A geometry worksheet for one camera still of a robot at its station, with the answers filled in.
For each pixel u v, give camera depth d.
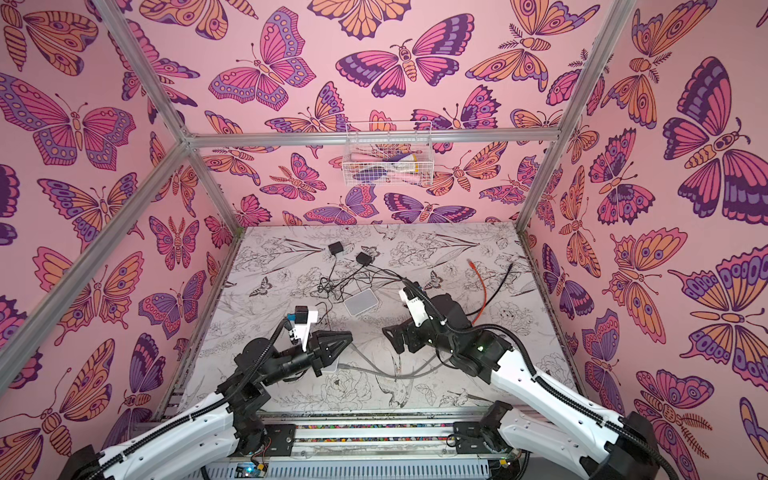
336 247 1.13
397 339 0.65
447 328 0.53
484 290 1.02
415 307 0.64
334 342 0.64
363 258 1.09
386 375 0.81
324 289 1.02
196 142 0.95
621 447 0.39
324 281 1.05
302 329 0.62
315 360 0.61
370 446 0.73
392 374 0.83
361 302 0.99
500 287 1.03
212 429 0.53
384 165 0.90
